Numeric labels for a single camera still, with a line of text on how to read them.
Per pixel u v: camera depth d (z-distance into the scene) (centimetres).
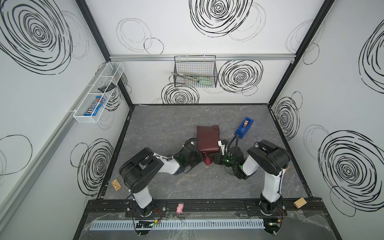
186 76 85
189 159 72
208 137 96
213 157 87
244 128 99
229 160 81
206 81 87
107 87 75
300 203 75
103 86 78
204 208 75
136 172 46
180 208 72
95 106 69
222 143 87
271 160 52
